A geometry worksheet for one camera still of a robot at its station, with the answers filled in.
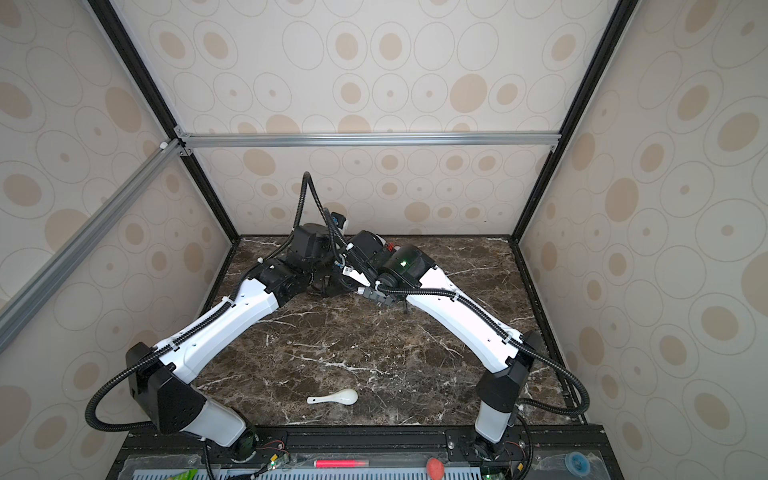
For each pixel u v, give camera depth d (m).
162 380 0.40
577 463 0.71
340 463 0.72
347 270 0.62
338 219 0.67
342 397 0.81
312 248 0.57
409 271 0.46
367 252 0.51
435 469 0.68
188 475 0.69
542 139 0.92
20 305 0.52
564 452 0.73
